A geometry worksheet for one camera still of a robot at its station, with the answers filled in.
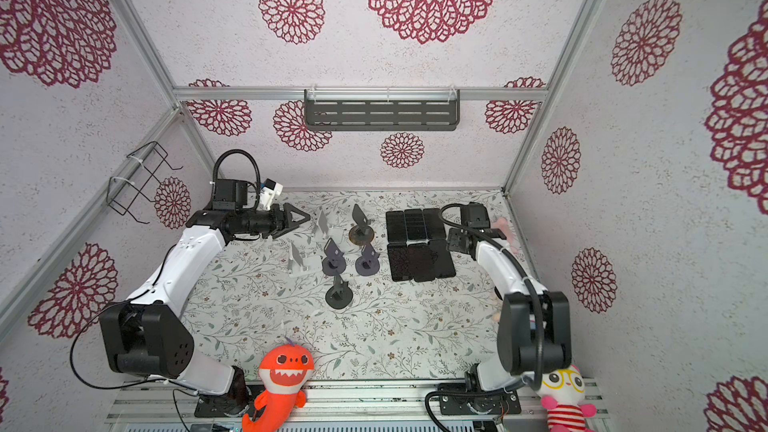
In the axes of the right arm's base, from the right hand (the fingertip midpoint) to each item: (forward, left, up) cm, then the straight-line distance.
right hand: (465, 236), depth 91 cm
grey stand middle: (-6, +30, -7) cm, 31 cm away
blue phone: (+14, +21, -12) cm, 28 cm away
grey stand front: (-17, +37, -6) cm, 41 cm away
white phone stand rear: (+9, +46, -7) cm, 48 cm away
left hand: (-6, +46, +11) cm, 48 cm away
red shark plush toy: (-39, +47, -3) cm, 61 cm away
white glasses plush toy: (-39, -19, -8) cm, 45 cm away
